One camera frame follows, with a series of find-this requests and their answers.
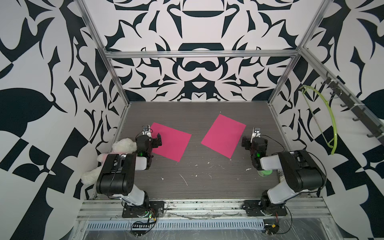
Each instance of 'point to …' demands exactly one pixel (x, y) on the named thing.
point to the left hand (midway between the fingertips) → (148, 132)
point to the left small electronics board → (141, 226)
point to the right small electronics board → (271, 226)
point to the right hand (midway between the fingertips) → (254, 135)
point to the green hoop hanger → (328, 143)
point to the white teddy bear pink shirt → (123, 145)
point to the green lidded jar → (265, 173)
